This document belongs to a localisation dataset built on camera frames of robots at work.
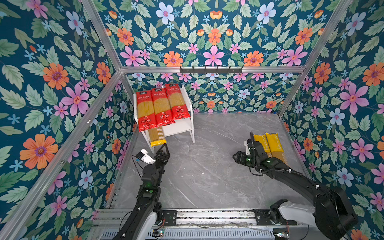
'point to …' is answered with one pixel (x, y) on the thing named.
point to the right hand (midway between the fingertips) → (235, 156)
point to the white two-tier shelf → (185, 125)
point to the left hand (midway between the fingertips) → (167, 143)
